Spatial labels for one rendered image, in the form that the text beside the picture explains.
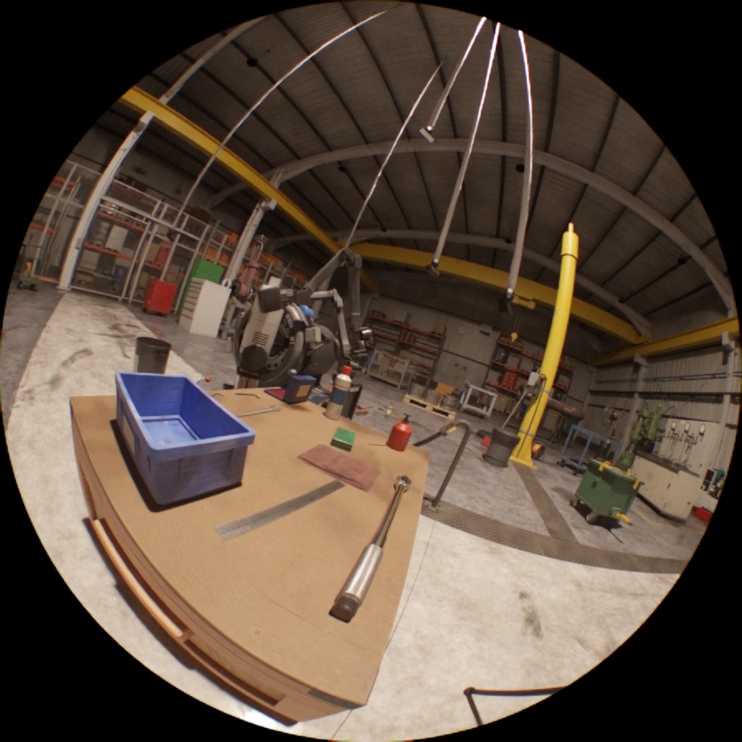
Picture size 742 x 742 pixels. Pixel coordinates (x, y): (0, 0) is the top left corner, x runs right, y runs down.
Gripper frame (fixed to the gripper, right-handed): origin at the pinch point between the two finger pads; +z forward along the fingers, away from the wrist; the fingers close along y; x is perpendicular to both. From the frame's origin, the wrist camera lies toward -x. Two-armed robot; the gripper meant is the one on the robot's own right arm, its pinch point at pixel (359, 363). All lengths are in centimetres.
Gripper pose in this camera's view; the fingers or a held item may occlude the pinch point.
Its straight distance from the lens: 156.1
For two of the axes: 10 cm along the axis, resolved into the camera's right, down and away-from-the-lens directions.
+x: -8.5, 2.7, -4.5
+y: -5.1, -2.4, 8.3
